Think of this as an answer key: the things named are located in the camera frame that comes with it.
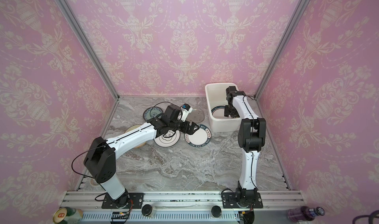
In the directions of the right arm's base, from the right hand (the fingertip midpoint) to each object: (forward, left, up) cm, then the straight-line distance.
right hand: (234, 114), depth 98 cm
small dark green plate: (+11, +59, -7) cm, 61 cm away
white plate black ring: (-11, +44, -9) cm, 46 cm away
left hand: (-13, +27, +8) cm, 31 cm away
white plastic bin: (+19, +10, +2) cm, 21 cm away
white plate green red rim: (+8, +9, -7) cm, 14 cm away
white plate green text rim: (-12, +23, -9) cm, 27 cm away
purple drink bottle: (-55, -18, -2) cm, 58 cm away
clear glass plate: (+7, +25, -9) cm, 28 cm away
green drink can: (-51, +83, +2) cm, 97 cm away
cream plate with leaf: (-3, +69, -6) cm, 69 cm away
